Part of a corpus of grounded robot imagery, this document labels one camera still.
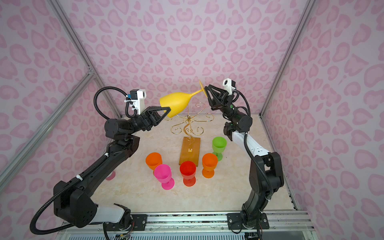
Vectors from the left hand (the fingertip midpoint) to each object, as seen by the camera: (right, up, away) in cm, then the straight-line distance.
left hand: (169, 111), depth 53 cm
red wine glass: (+5, -28, +28) cm, 40 cm away
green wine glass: (+23, -16, +38) cm, 47 cm away
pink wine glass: (-9, -30, +29) cm, 43 cm away
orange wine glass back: (+17, -24, +29) cm, 42 cm away
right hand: (+14, +8, +3) cm, 16 cm away
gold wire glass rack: (+5, -19, +51) cm, 54 cm away
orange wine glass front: (-14, -23, +28) cm, 39 cm away
